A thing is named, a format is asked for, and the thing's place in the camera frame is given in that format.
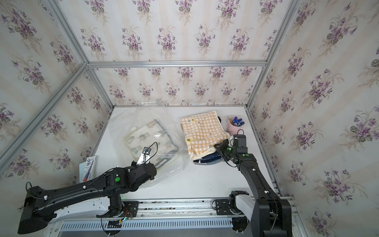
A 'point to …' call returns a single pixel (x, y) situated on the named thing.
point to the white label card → (87, 169)
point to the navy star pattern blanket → (215, 157)
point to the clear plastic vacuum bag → (126, 118)
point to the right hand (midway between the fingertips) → (217, 146)
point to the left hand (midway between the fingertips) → (151, 163)
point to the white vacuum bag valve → (157, 134)
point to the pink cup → (234, 126)
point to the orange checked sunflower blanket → (203, 131)
